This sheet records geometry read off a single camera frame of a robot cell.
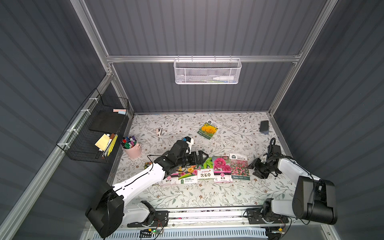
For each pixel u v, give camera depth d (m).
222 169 0.91
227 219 0.74
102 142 0.69
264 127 1.08
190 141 0.75
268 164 0.67
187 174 0.89
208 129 1.11
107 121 0.75
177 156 0.62
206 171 0.89
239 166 0.91
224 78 0.87
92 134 0.74
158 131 1.07
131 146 0.89
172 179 0.87
